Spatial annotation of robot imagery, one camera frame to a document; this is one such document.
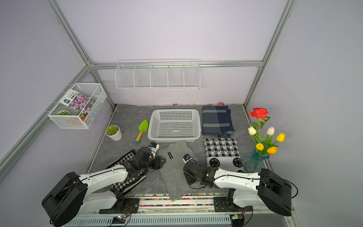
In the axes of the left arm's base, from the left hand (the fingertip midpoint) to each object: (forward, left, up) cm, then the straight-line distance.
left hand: (163, 161), depth 86 cm
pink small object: (+51, -49, -5) cm, 71 cm away
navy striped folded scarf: (+31, -41, -3) cm, 51 cm away
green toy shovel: (+29, +17, -4) cm, 34 cm away
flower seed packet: (+24, +43, +32) cm, 58 cm away
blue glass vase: (-6, -52, +1) cm, 52 cm away
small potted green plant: (+21, +33, +4) cm, 39 cm away
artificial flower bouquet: (-4, -54, +21) cm, 58 cm away
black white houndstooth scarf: (-13, +21, +1) cm, 25 cm away
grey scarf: (-12, -7, 0) cm, 14 cm away
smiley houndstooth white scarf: (+2, -38, 0) cm, 38 cm away
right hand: (-7, -15, -1) cm, 16 cm away
